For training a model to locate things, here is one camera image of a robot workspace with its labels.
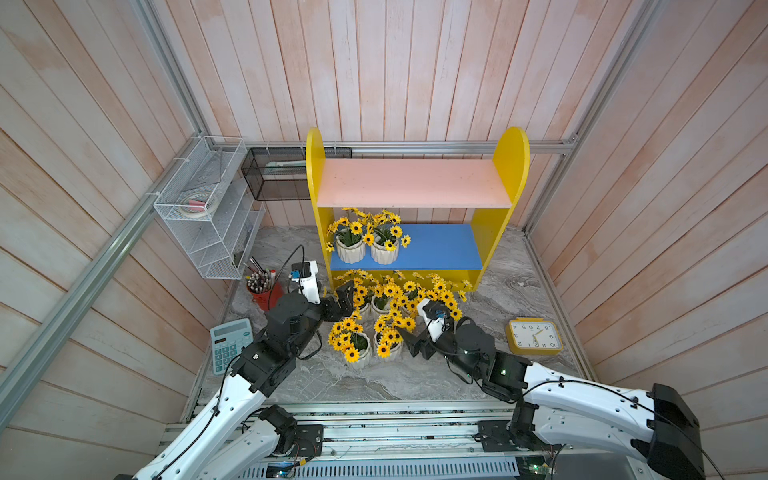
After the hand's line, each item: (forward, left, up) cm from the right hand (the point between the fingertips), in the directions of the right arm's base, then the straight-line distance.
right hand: (411, 313), depth 73 cm
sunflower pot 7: (+10, -12, -6) cm, 16 cm away
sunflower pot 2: (+25, +7, +2) cm, 26 cm away
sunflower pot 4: (-5, +6, -6) cm, 9 cm away
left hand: (+3, +18, +7) cm, 19 cm away
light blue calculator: (-2, +53, -15) cm, 55 cm away
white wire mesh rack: (+14, +51, +9) cm, 54 cm away
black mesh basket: (+41, +40, +13) cm, 58 cm away
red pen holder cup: (+10, +41, -4) cm, 42 cm away
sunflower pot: (+23, +17, +1) cm, 29 cm away
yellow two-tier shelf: (+55, -21, -14) cm, 61 cm away
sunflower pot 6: (+12, +8, -14) cm, 20 cm away
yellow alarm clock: (+3, -39, -19) cm, 43 cm away
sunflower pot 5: (+13, +13, -7) cm, 20 cm away
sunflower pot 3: (-4, +16, -5) cm, 18 cm away
